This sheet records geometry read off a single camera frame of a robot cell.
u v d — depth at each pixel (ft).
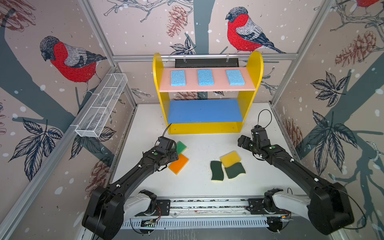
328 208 1.31
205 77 2.50
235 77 2.51
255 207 2.40
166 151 2.16
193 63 3.12
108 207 1.30
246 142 2.54
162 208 2.40
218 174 2.75
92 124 2.29
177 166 2.81
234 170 2.80
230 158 3.00
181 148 3.10
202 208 2.44
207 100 4.03
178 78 2.50
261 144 2.12
